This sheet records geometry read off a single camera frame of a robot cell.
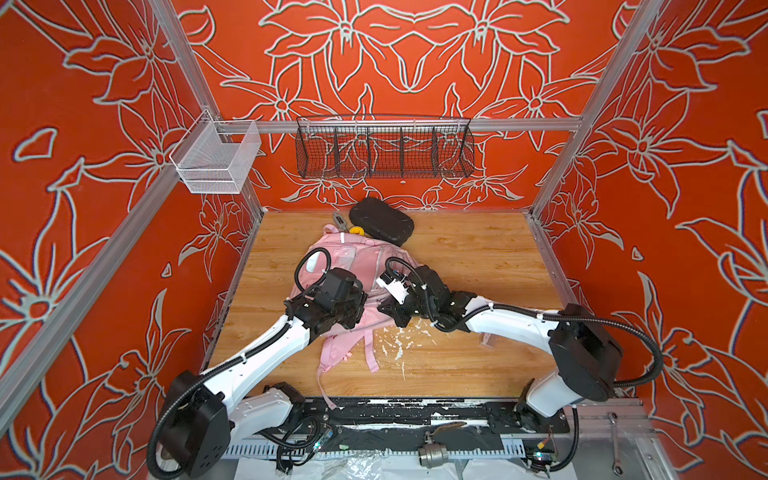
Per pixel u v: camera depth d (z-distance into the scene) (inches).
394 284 28.0
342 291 24.5
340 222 44.8
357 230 43.6
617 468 26.2
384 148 38.5
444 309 25.0
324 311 23.0
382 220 43.7
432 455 25.8
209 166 34.2
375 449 27.5
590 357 17.2
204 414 15.2
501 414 28.7
